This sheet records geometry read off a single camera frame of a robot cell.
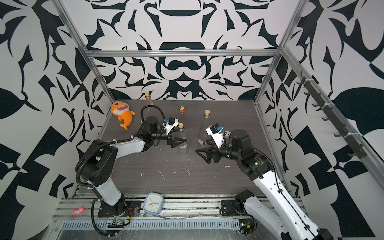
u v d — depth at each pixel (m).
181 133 0.80
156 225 0.74
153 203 0.73
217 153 0.59
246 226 0.71
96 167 0.47
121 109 1.05
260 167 0.47
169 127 0.76
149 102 0.84
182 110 1.08
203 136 0.89
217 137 0.58
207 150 0.57
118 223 0.68
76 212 0.73
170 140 0.77
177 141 0.78
